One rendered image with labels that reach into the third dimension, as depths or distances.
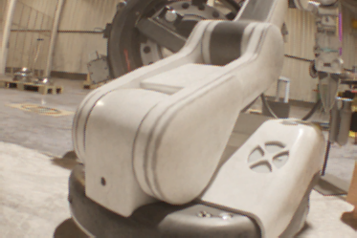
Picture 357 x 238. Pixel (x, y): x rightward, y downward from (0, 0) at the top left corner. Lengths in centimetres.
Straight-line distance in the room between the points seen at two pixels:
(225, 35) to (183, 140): 39
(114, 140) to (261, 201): 28
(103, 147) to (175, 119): 14
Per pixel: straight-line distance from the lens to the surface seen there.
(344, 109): 170
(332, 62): 103
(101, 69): 156
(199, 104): 61
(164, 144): 55
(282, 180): 68
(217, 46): 91
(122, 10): 157
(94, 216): 68
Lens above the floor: 42
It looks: 3 degrees down
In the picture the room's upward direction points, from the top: 7 degrees clockwise
